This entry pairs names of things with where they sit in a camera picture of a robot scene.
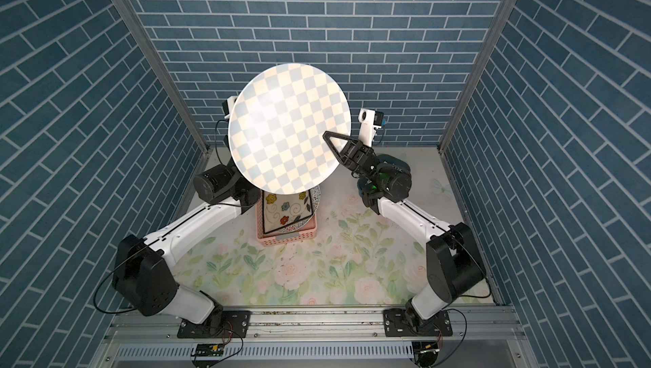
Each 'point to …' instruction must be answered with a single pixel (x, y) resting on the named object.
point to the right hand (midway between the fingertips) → (330, 147)
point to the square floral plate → (280, 210)
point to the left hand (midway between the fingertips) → (278, 135)
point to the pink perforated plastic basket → (305, 232)
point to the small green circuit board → (208, 351)
